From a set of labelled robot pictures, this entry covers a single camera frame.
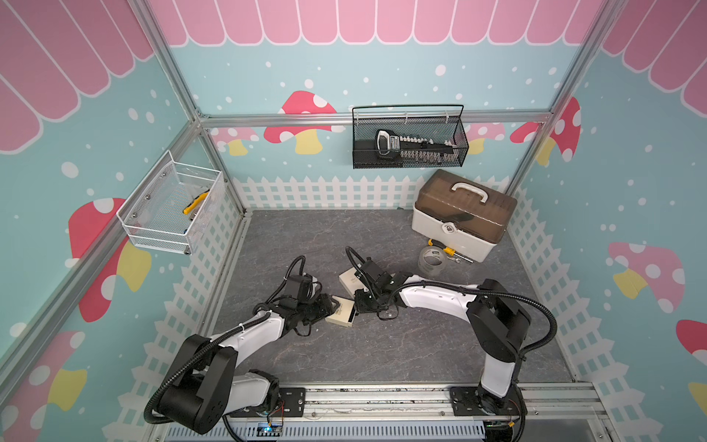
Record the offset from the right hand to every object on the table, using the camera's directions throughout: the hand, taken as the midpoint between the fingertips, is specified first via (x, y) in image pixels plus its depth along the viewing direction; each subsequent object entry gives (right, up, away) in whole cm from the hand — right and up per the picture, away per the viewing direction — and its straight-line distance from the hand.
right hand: (356, 306), depth 88 cm
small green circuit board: (-21, -28, -17) cm, 38 cm away
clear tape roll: (+29, +13, +16) cm, 35 cm away
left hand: (-7, -2, 0) cm, 7 cm away
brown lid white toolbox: (+34, +30, +4) cm, 46 cm away
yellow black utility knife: (-44, +32, -12) cm, 56 cm away
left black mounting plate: (-17, -23, -13) cm, 32 cm away
